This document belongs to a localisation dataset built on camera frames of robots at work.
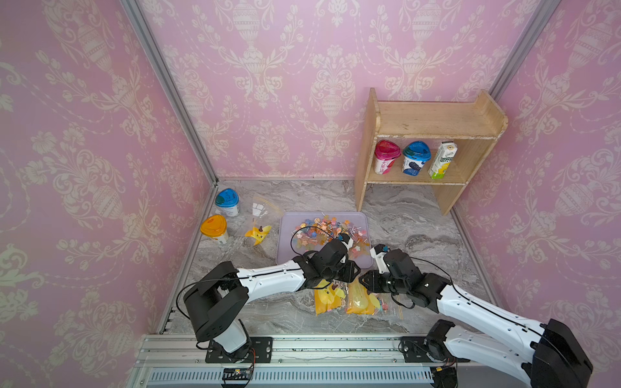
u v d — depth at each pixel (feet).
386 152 2.87
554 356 1.29
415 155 2.86
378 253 2.48
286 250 3.21
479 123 2.61
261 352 2.44
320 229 3.28
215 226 3.03
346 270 2.38
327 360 2.39
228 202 3.28
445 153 2.73
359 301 2.55
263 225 3.17
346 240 2.50
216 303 1.43
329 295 2.66
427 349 2.20
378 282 2.34
